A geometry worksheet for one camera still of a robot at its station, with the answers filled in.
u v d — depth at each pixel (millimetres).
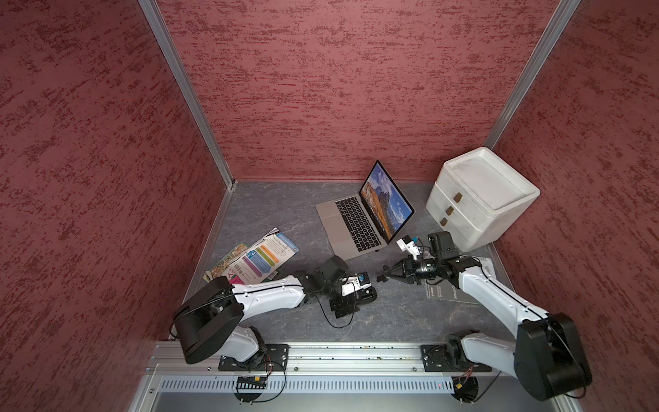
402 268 738
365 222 1061
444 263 659
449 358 713
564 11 707
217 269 918
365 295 835
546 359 405
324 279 653
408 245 777
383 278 774
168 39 762
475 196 849
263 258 945
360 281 712
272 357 736
